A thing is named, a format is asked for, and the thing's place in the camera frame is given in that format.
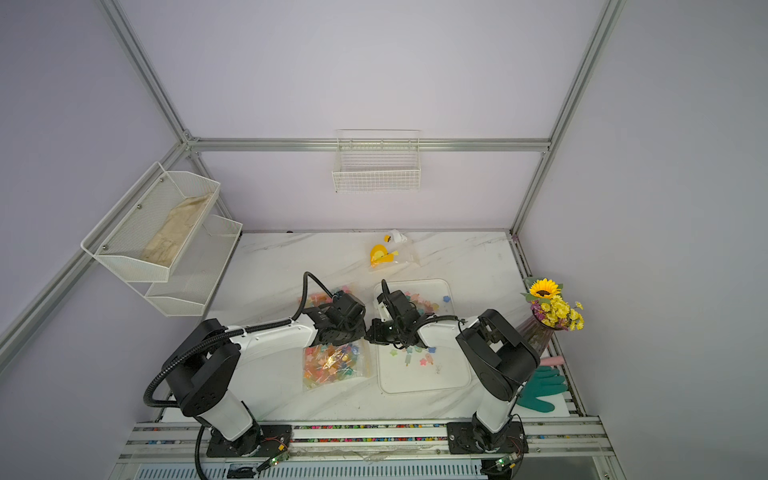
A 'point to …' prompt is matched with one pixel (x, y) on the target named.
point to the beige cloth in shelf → (165, 244)
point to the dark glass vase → (535, 333)
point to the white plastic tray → (443, 366)
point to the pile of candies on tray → (423, 355)
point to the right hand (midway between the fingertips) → (368, 339)
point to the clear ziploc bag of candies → (396, 249)
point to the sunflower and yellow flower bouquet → (550, 308)
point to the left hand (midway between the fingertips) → (361, 332)
